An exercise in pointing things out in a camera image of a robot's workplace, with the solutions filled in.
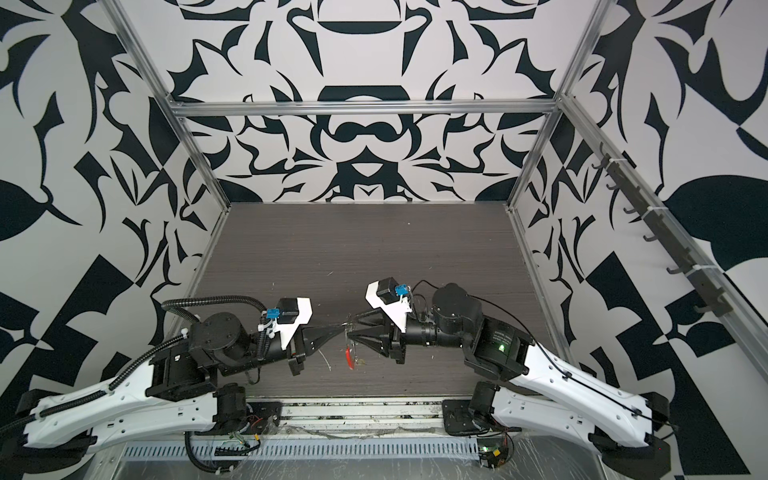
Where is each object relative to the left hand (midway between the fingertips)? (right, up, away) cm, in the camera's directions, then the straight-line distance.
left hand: (342, 321), depth 53 cm
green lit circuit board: (+33, -36, +18) cm, 52 cm away
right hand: (+2, -1, 0) cm, 3 cm away
